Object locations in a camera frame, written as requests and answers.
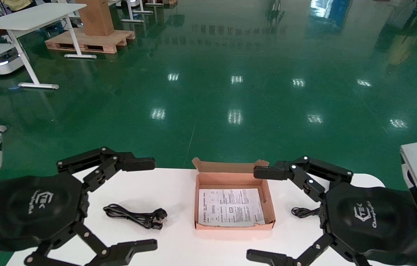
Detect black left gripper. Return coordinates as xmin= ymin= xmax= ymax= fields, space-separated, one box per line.
xmin=0 ymin=147 xmax=158 ymax=266

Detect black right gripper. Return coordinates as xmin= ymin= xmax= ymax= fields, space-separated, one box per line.
xmin=246 ymin=156 xmax=417 ymax=266

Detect black wired computer mouse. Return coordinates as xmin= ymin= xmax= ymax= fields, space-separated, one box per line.
xmin=292 ymin=207 xmax=321 ymax=219

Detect black power cord with plug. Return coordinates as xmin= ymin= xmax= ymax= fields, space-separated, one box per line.
xmin=103 ymin=204 xmax=168 ymax=230

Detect open cardboard storage box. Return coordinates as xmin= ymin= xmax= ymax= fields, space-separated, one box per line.
xmin=192 ymin=157 xmax=276 ymax=231

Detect printed paper instruction sheet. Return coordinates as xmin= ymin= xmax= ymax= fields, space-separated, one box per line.
xmin=197 ymin=188 xmax=266 ymax=227

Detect wooden pallet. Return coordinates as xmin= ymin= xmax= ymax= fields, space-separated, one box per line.
xmin=45 ymin=29 xmax=135 ymax=54

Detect tall brown carton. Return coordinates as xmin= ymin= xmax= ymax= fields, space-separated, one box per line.
xmin=76 ymin=0 xmax=115 ymax=36

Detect white desk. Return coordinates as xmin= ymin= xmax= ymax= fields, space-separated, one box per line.
xmin=0 ymin=3 xmax=97 ymax=90

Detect person in yellow top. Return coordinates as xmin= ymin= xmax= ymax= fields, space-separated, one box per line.
xmin=5 ymin=0 xmax=34 ymax=11

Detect white desk leg frame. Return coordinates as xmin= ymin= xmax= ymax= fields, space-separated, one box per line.
xmin=121 ymin=0 xmax=165 ymax=23

